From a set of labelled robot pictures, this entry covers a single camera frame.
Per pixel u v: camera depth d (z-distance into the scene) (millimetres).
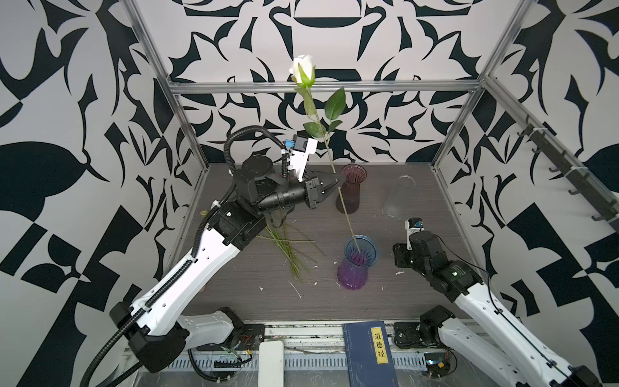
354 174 937
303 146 481
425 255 593
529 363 419
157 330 375
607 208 512
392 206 1030
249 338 724
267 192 450
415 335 741
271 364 657
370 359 702
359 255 715
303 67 463
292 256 893
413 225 699
